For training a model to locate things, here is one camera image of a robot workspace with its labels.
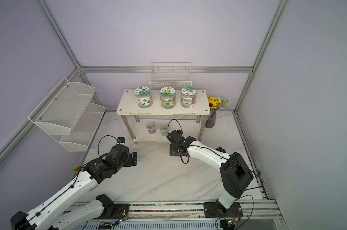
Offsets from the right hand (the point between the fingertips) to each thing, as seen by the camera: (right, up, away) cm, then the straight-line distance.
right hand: (178, 152), depth 88 cm
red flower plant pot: (-52, -6, -16) cm, 55 cm away
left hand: (-28, -1, -9) cm, 30 cm away
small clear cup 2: (-9, +14, +6) cm, 18 cm away
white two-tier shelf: (-12, +23, -15) cm, 30 cm away
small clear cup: (-18, +15, +7) cm, 24 cm away
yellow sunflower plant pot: (+24, +31, +3) cm, 39 cm away
